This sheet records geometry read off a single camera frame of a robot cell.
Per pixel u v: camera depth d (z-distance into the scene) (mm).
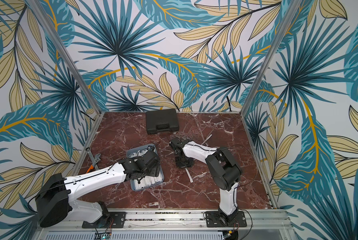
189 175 879
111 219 729
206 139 1034
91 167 896
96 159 925
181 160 786
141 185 835
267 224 729
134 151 952
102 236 718
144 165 616
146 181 855
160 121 1092
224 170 495
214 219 735
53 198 403
